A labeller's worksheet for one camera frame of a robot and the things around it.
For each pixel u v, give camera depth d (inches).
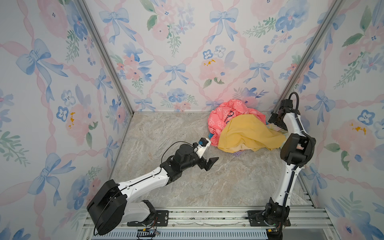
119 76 38.8
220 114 43.3
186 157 23.5
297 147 23.9
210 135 41.1
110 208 16.0
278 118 34.2
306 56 34.0
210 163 26.3
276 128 39.9
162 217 29.3
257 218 28.8
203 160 26.4
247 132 37.3
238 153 37.6
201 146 25.4
